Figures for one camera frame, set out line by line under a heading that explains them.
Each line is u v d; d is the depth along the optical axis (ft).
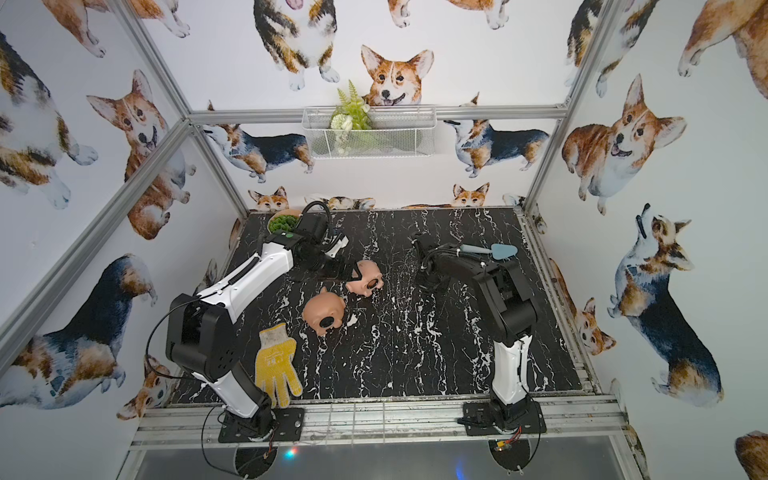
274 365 2.70
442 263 2.30
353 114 2.69
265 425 2.17
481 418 2.41
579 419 2.47
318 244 2.40
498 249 3.54
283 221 3.36
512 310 1.74
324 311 2.81
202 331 1.48
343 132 2.81
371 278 3.05
